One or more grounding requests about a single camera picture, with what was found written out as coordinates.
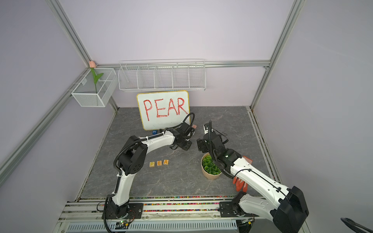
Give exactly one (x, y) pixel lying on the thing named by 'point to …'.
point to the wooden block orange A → (165, 161)
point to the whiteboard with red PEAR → (160, 110)
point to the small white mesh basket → (85, 93)
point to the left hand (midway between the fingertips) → (187, 145)
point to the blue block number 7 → (155, 132)
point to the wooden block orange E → (159, 163)
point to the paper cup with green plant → (211, 171)
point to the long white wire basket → (162, 74)
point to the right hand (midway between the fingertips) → (206, 136)
